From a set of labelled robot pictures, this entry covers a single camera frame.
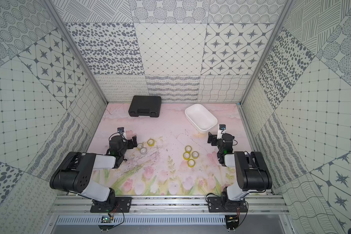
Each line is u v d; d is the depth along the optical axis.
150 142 0.98
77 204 0.77
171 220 0.70
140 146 0.95
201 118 1.08
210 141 0.88
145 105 1.17
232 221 0.73
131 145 0.88
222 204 0.67
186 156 0.92
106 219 0.72
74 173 0.46
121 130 0.83
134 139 0.88
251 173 0.46
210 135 0.86
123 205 0.73
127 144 0.80
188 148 0.95
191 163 0.88
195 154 0.92
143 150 0.94
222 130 0.80
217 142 0.85
